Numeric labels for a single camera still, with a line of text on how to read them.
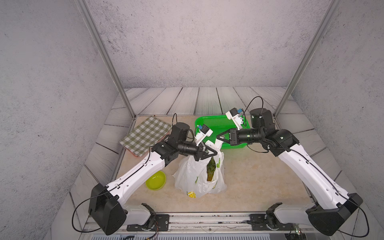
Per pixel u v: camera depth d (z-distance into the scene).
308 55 0.87
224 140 0.62
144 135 1.09
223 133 0.63
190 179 0.67
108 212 0.38
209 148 0.64
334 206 0.38
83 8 0.70
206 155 0.66
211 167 0.65
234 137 0.56
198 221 0.75
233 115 0.59
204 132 0.61
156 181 0.85
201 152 0.59
